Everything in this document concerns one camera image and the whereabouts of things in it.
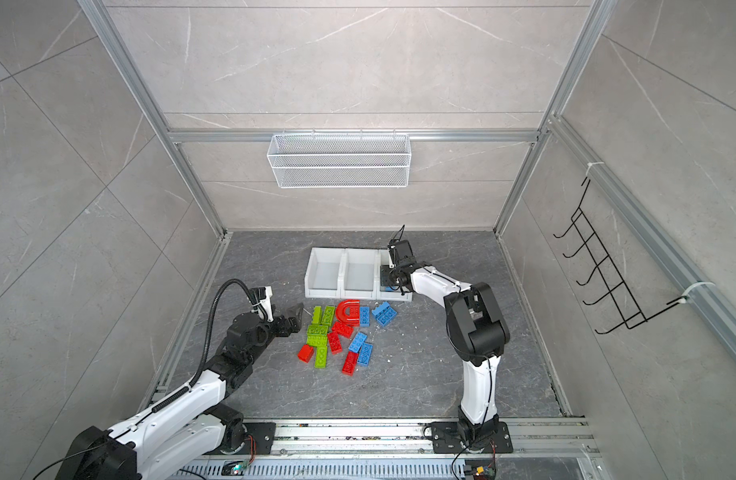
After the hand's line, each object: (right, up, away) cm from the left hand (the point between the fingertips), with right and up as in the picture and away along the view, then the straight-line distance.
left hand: (288, 299), depth 83 cm
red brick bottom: (+17, -19, +2) cm, 26 cm away
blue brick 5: (+22, -18, +6) cm, 29 cm away
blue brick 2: (+26, -5, +12) cm, 29 cm away
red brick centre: (+12, -14, +5) cm, 19 cm away
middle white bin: (+19, +6, +22) cm, 30 cm away
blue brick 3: (+28, -7, +11) cm, 31 cm away
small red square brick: (+4, -16, +4) cm, 17 cm away
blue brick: (+22, -7, +12) cm, 26 cm away
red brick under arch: (+15, -10, +7) cm, 19 cm away
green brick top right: (+10, -7, +10) cm, 16 cm away
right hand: (+29, +7, +17) cm, 35 cm away
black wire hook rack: (+80, +1, -19) cm, 83 cm away
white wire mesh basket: (+12, +45, +17) cm, 50 cm away
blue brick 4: (+19, -14, +6) cm, 25 cm away
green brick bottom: (+9, -18, +3) cm, 20 cm away
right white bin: (+28, 0, +14) cm, 31 cm away
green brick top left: (+6, -6, +10) cm, 13 cm away
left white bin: (+6, +6, +21) cm, 23 cm away
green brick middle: (+7, -11, +7) cm, 15 cm away
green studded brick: (+7, -14, +7) cm, 17 cm away
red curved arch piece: (+16, -6, +12) cm, 21 cm away
